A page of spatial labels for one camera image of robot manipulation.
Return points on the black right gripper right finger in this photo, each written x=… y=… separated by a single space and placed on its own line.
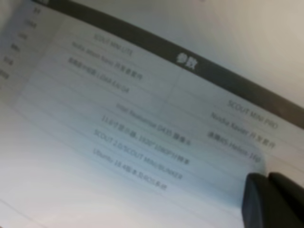
x=292 y=193

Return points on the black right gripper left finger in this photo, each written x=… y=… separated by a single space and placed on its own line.
x=263 y=206

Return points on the white robot catalogue book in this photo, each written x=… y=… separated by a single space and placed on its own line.
x=146 y=113

